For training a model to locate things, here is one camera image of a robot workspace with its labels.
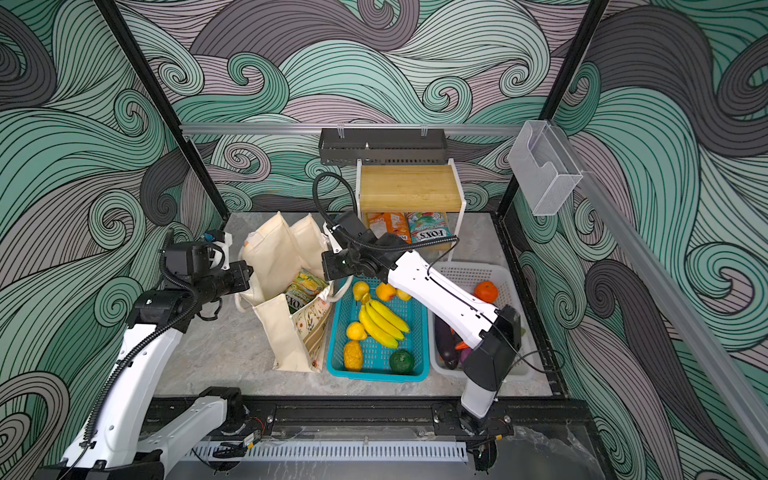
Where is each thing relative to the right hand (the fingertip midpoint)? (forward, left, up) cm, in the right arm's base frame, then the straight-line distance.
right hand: (326, 265), depth 72 cm
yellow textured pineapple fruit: (-16, -6, -22) cm, 27 cm away
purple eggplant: (-11, -32, -21) cm, 40 cm away
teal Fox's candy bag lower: (+22, -28, -9) cm, 37 cm away
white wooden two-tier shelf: (+22, -14, +6) cm, 27 cm away
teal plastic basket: (-13, -12, -27) cm, 33 cm away
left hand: (0, +18, 0) cm, 18 cm away
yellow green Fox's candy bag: (+3, +10, -17) cm, 20 cm away
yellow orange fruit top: (+5, -15, -22) cm, 27 cm away
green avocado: (-17, -19, -21) cm, 33 cm away
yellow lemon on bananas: (-8, -7, -21) cm, 24 cm away
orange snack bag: (+22, -18, -8) cm, 30 cm away
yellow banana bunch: (-6, -14, -23) cm, 28 cm away
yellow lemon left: (+6, -7, -21) cm, 23 cm away
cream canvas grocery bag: (-15, +7, -11) cm, 19 cm away
